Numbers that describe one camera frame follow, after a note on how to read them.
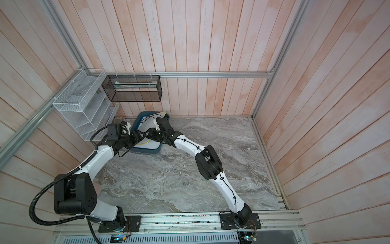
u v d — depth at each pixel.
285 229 0.74
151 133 0.84
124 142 0.75
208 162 0.60
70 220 0.45
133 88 1.04
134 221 0.73
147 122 1.12
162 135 0.82
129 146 0.77
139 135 0.81
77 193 0.43
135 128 1.10
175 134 0.76
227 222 0.73
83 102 0.69
